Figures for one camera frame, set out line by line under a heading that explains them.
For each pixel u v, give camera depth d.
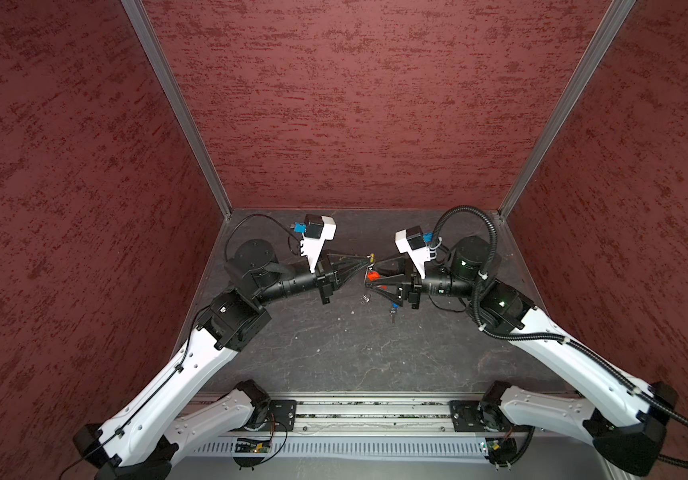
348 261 0.50
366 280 0.53
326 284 0.46
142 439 0.37
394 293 0.54
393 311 0.93
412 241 0.49
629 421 0.38
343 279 0.52
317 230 0.45
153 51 0.77
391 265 0.57
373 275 0.54
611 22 0.72
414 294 0.51
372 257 0.57
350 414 0.76
